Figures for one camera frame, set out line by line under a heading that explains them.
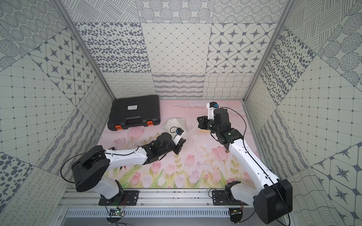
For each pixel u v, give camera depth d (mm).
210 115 690
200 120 767
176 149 747
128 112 1043
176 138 738
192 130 792
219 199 729
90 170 443
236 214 729
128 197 735
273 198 375
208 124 670
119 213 701
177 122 954
